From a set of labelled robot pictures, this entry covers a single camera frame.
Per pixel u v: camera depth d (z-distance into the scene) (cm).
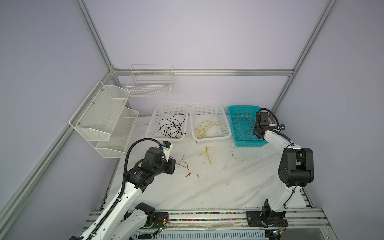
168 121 115
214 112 119
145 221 61
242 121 118
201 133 108
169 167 66
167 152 67
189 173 79
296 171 50
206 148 101
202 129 108
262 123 75
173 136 107
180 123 114
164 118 115
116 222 41
